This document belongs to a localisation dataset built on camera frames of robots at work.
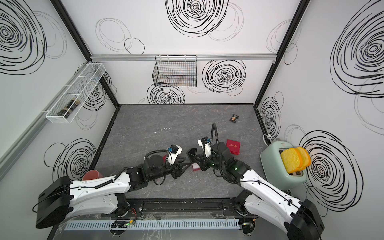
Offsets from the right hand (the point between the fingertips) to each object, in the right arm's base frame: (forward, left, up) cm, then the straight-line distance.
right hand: (193, 159), depth 74 cm
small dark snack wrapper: (+41, -29, -16) cm, 52 cm away
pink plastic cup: (-7, +53, -7) cm, 54 cm away
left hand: (-2, +3, 0) cm, 3 cm away
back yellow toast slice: (0, -52, +4) cm, 52 cm away
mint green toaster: (-4, -39, -1) cm, 39 cm away
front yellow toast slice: (0, -47, +2) cm, 47 cm away
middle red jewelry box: (+1, -1, -13) cm, 13 cm away
